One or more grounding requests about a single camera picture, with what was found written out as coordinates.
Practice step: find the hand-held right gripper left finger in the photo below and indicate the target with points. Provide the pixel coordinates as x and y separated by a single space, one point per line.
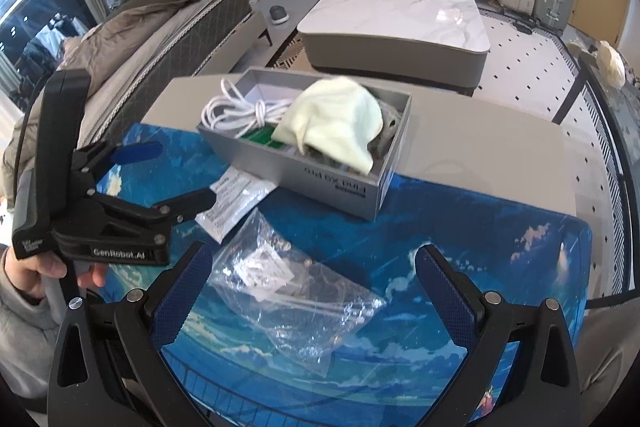
185 297

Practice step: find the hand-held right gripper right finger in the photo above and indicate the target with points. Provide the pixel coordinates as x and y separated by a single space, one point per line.
445 297

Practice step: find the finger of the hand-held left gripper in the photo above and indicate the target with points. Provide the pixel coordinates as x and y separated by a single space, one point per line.
135 151
185 207

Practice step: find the grey cardboard box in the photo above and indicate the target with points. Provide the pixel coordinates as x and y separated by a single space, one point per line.
320 187

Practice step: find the pale green cloth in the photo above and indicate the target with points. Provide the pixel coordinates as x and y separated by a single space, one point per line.
335 122

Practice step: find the grey dotted sock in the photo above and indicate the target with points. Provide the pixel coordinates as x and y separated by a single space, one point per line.
386 127

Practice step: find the person's left forearm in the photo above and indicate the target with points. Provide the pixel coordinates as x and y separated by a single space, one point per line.
25 332

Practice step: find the person's left hand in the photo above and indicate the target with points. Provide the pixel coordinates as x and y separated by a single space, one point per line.
40 268

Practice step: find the white paper leaflet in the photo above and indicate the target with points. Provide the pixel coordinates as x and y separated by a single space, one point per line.
235 202

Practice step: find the blue sky desk mat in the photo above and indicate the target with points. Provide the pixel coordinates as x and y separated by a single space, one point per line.
450 217

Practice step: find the green card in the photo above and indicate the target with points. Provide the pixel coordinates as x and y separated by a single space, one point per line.
260 136

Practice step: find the bed with brown duvet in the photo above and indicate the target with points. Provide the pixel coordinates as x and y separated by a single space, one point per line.
125 37

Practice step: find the clear plastic bag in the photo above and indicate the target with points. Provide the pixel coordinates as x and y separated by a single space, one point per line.
300 307

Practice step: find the grey quilted bed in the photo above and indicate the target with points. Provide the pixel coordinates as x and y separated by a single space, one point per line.
200 32

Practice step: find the dark window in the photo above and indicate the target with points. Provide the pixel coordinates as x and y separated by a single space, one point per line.
30 37

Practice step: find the person's leg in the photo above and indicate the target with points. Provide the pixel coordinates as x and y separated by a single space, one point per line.
605 357

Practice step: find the striped rug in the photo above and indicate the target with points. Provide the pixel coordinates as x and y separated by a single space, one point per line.
607 187

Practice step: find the grey slipper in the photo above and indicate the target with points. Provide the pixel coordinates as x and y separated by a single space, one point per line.
279 14

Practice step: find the dark glass side table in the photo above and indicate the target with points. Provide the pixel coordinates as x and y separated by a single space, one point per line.
627 132

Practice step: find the black slippers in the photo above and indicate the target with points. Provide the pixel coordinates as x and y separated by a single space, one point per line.
525 26

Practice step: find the marble coffee table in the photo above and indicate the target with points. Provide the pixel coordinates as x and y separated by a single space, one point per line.
390 12

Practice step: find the white plastic bag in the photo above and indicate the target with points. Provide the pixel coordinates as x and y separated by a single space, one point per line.
612 64

